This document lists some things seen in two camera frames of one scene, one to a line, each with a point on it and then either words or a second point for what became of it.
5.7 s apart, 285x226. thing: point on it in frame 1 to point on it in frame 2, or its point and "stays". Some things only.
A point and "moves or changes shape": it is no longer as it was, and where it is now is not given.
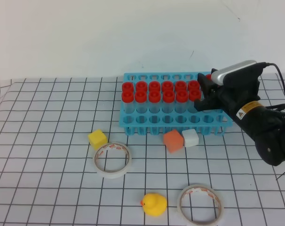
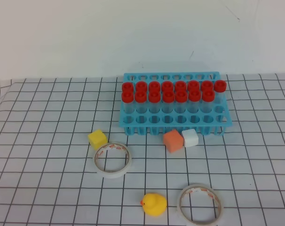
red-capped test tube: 208,76 moves or changes shape
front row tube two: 140,99 stays
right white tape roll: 214,221 stays
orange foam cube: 173,141 stays
